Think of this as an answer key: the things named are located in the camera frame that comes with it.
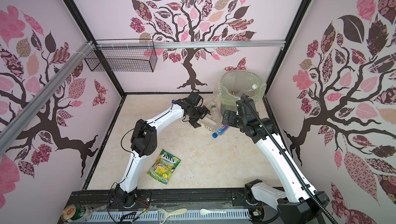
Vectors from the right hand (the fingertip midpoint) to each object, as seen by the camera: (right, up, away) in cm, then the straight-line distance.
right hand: (232, 115), depth 74 cm
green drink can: (-67, -39, -12) cm, 78 cm away
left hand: (-11, -4, +20) cm, 23 cm away
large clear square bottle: (-10, -7, +25) cm, 28 cm away
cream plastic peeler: (-33, -46, -4) cm, 57 cm away
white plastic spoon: (-14, -45, -4) cm, 47 cm away
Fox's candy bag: (-36, -29, +8) cm, 47 cm away
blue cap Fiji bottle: (-2, -10, +21) cm, 24 cm away
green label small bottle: (-6, 0, +33) cm, 33 cm away
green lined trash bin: (+8, +20, +29) cm, 36 cm away
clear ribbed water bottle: (+15, +14, +25) cm, 32 cm away
